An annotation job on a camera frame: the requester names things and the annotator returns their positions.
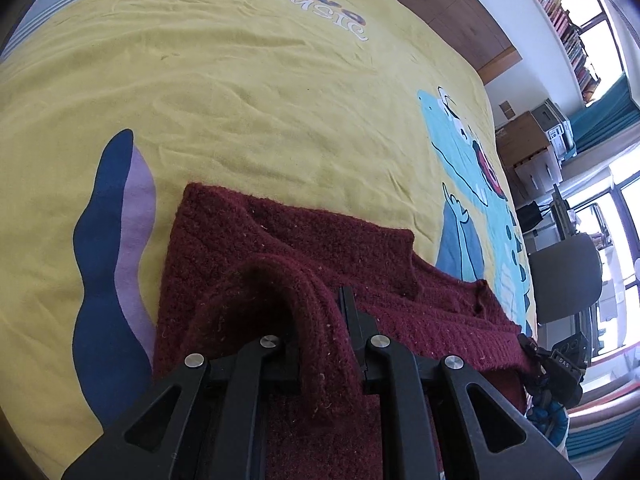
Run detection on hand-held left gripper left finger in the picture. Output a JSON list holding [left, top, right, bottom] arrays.
[[60, 320, 302, 480]]

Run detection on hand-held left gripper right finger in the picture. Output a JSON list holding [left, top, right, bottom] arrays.
[[337, 286, 583, 480]]

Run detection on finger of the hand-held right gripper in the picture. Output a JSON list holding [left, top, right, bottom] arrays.
[[517, 334, 548, 376]]

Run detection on dark red knitted sweater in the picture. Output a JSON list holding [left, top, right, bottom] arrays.
[[152, 182, 538, 480]]

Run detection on striped teal rug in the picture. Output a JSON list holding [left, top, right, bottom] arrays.
[[565, 385, 640, 462]]

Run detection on grey office chair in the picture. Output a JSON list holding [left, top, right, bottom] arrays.
[[527, 232, 604, 327]]

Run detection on wooden dresser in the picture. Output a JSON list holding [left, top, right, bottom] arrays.
[[495, 110, 563, 202]]

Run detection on white printer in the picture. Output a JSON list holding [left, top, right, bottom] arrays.
[[530, 100, 577, 157]]

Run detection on yellow printed bedspread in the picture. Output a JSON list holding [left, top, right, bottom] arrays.
[[0, 0, 538, 480]]

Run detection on teal curtain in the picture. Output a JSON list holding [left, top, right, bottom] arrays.
[[570, 72, 640, 157]]

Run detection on wooden bed headboard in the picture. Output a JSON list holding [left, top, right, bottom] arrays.
[[340, 0, 523, 75]]

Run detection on row of books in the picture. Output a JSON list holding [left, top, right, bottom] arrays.
[[510, 0, 601, 102]]

